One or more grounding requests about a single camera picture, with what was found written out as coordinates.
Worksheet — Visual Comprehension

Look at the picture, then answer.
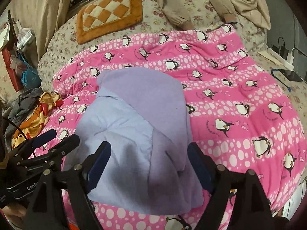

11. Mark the lavender fleece puffer jacket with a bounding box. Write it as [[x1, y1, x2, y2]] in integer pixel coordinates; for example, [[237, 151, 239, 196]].
[[64, 67, 203, 215]]

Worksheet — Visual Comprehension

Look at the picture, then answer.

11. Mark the orange yellow cartoon blanket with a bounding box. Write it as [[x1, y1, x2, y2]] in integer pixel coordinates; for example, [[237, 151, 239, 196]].
[[11, 92, 63, 149]]

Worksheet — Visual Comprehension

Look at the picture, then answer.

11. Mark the grey striped garment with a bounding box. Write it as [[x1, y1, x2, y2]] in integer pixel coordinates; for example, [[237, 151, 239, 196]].
[[1, 88, 43, 142]]

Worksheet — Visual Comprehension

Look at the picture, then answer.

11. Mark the pink penguin print quilt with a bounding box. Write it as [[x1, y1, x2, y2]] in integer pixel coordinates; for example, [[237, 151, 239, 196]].
[[31, 23, 307, 230]]

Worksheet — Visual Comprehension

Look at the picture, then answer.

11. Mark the blue plastic bag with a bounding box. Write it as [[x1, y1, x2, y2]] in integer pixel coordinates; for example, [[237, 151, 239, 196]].
[[18, 52, 41, 89]]

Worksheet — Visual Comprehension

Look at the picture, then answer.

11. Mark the red box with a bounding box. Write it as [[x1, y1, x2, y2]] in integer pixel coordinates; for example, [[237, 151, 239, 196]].
[[1, 45, 25, 93]]

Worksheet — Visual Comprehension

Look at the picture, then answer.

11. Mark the white power strip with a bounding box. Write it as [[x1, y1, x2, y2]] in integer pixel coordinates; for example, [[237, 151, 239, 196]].
[[258, 48, 294, 71]]

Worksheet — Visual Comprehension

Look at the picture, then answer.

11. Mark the beige curtain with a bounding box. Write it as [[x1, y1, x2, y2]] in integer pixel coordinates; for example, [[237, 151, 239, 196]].
[[4, 0, 71, 67]]

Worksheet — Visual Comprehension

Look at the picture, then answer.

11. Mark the orange checkered cushion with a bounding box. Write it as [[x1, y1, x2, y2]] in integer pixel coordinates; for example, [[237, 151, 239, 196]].
[[76, 0, 143, 44]]

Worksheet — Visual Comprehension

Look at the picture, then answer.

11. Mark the floral beige bed sheet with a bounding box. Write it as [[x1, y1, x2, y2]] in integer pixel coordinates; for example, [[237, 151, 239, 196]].
[[37, 0, 307, 130]]

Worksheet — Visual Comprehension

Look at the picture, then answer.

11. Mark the black cable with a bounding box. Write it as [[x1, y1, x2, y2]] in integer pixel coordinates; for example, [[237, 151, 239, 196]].
[[2, 116, 36, 159]]

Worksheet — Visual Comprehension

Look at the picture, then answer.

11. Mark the black phone with blue cable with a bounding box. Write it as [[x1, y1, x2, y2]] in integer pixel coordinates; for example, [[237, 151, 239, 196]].
[[271, 69, 303, 92]]

